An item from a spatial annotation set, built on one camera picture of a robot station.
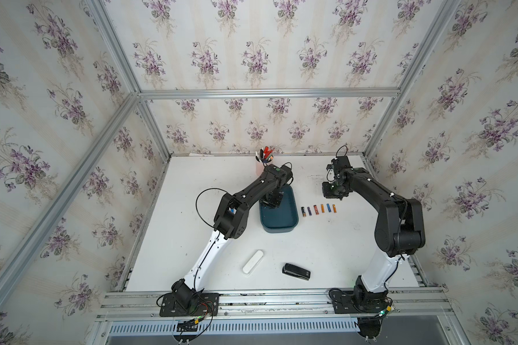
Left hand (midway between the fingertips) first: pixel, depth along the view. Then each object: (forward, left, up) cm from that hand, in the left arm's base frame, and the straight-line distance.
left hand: (271, 207), depth 99 cm
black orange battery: (-4, -15, 0) cm, 15 cm away
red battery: (-1, -21, +1) cm, 21 cm away
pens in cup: (+24, +2, +10) cm, 26 cm away
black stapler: (-28, -7, -1) cm, 28 cm away
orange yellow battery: (-1, -24, +1) cm, 24 cm away
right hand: (+3, -26, +8) cm, 28 cm away
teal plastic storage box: (-7, -6, +1) cm, 9 cm away
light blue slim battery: (-1, -27, +1) cm, 27 cm away
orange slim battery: (-1, -30, +1) cm, 30 cm away
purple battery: (-2, -18, 0) cm, 18 cm away
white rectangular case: (-26, +8, +3) cm, 27 cm away
